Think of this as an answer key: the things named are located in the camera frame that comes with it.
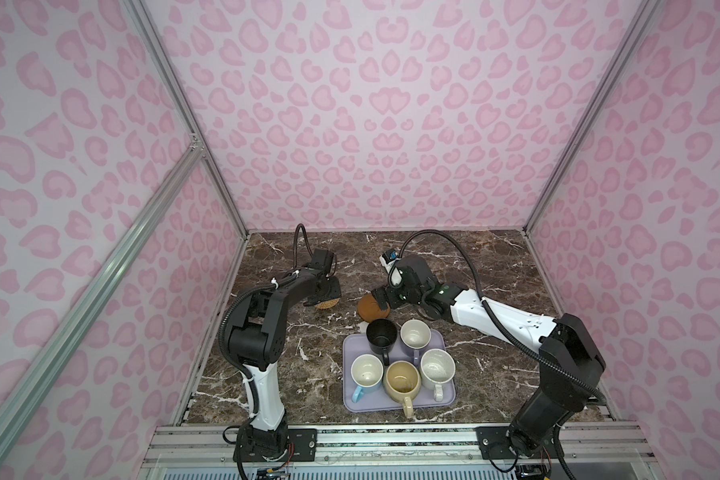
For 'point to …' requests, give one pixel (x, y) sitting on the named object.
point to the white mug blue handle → (366, 372)
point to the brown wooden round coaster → (369, 310)
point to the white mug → (437, 367)
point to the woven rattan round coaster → (326, 304)
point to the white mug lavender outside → (415, 334)
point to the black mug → (382, 335)
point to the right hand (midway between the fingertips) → (386, 283)
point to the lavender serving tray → (425, 397)
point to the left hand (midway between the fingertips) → (334, 288)
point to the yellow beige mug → (402, 381)
